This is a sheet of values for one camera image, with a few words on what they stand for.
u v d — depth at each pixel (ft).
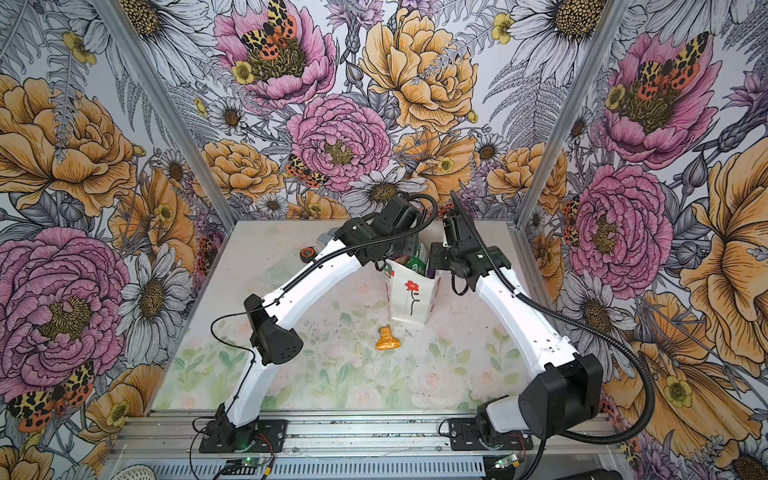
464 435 2.42
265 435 2.41
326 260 1.76
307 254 3.55
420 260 2.82
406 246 2.35
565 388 1.30
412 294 2.71
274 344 1.93
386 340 2.93
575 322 1.40
